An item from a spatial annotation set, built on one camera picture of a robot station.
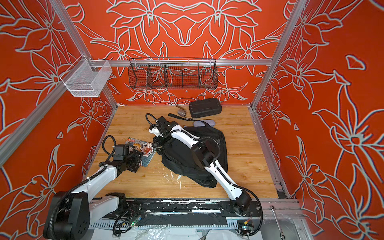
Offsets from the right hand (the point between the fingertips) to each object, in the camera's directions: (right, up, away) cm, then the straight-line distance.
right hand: (152, 144), depth 95 cm
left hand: (-4, -5, -7) cm, 9 cm away
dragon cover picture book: (-3, -2, 0) cm, 4 cm away
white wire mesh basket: (-40, +43, -3) cm, 59 cm away
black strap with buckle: (+10, +20, +19) cm, 29 cm away
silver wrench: (+67, -37, -29) cm, 82 cm away
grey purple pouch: (+32, +13, +9) cm, 36 cm away
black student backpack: (+16, -5, -5) cm, 17 cm away
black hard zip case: (+36, +26, +16) cm, 47 cm away
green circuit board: (+51, -34, -27) cm, 67 cm away
